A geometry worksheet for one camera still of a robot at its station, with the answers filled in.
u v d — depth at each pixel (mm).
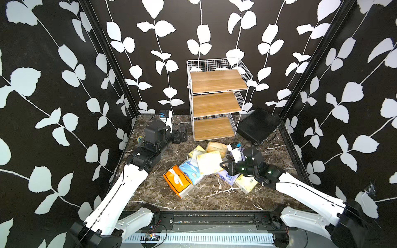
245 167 644
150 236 701
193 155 915
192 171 859
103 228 367
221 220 757
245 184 814
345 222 385
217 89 763
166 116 583
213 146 958
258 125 1241
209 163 761
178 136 613
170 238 701
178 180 794
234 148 685
